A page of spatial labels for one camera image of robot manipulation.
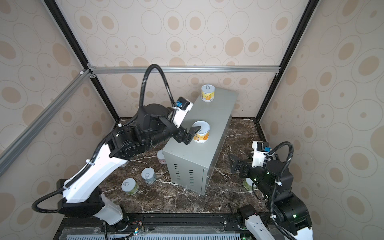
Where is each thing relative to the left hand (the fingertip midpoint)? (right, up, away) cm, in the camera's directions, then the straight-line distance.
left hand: (194, 120), depth 54 cm
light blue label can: (-27, -28, +31) cm, 50 cm away
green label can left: (-35, -34, +27) cm, 56 cm away
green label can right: (+29, -33, +28) cm, 52 cm away
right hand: (+18, -13, +7) cm, 24 cm away
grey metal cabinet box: (-1, -17, +4) cm, 18 cm away
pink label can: (-20, -20, +37) cm, 46 cm away
